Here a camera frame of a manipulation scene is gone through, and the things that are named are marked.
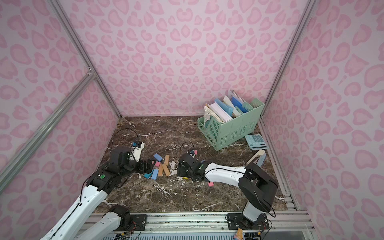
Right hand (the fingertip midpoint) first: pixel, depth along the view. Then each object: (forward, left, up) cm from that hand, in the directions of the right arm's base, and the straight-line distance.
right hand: (180, 171), depth 85 cm
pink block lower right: (-5, -17, -4) cm, 19 cm away
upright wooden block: (+9, +10, -4) cm, 15 cm away
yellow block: (-2, -3, -5) cm, 6 cm away
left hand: (+2, +15, +13) cm, 20 cm away
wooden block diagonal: (+3, +10, -4) cm, 11 cm away
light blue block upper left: (+11, +16, -4) cm, 20 cm away
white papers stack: (+28, -21, +20) cm, 40 cm away
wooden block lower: (+1, +13, -4) cm, 14 cm away
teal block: (-1, +20, -4) cm, 20 cm away
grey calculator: (+23, -48, -4) cm, 54 cm away
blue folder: (+40, -34, +16) cm, 55 cm away
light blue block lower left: (-1, +16, -3) cm, 16 cm away
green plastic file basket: (+19, -24, +10) cm, 32 cm away
